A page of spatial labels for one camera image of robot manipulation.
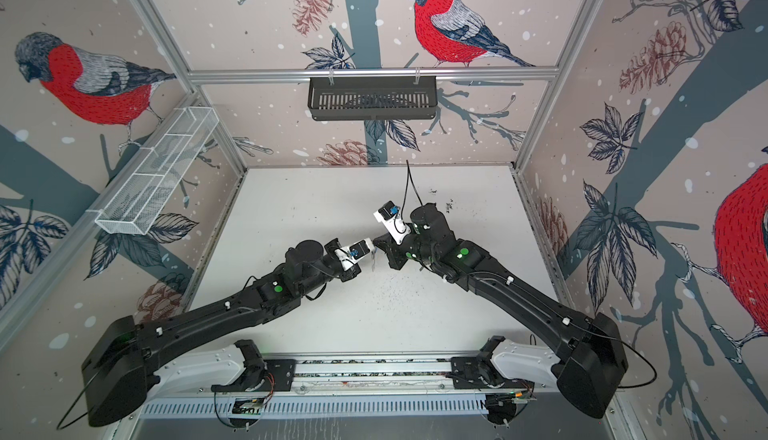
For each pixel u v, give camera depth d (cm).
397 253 64
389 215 62
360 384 73
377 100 106
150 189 75
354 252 61
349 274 66
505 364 60
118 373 40
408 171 52
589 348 39
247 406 70
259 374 66
